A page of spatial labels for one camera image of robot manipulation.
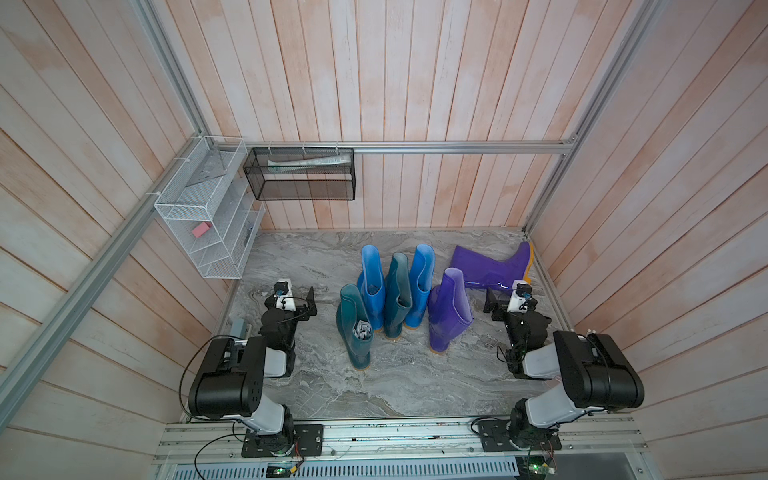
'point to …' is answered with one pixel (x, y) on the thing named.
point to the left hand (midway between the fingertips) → (298, 290)
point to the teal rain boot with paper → (355, 326)
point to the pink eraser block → (201, 229)
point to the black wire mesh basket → (301, 174)
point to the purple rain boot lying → (482, 269)
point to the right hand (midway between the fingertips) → (504, 286)
